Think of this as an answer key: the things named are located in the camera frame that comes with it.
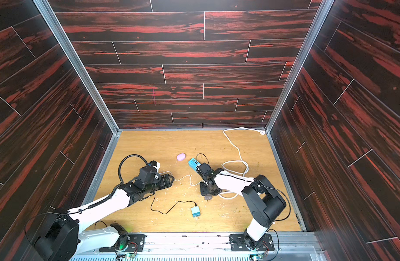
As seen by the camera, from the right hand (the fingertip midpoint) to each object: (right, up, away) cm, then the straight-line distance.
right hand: (208, 190), depth 91 cm
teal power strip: (-9, +14, +7) cm, 18 cm away
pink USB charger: (0, -3, -5) cm, 6 cm away
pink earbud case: (-17, +18, +11) cm, 27 cm away
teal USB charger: (-7, -8, -9) cm, 14 cm away
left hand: (-20, +7, -6) cm, 22 cm away
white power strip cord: (+40, +35, +24) cm, 58 cm away
